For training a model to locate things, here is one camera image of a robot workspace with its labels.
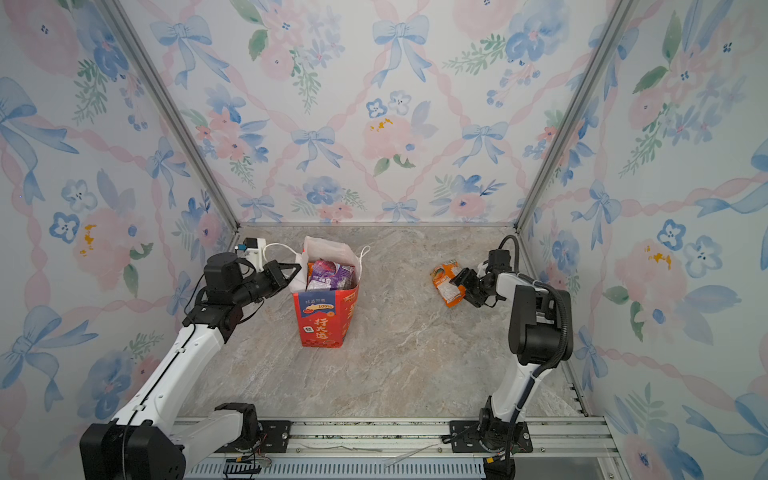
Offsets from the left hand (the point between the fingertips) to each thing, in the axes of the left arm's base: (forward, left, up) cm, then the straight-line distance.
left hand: (301, 263), depth 76 cm
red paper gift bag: (-10, -6, -9) cm, 15 cm away
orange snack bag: (+6, -43, -23) cm, 49 cm away
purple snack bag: (-1, -6, -3) cm, 7 cm away
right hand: (+9, -45, -23) cm, 52 cm away
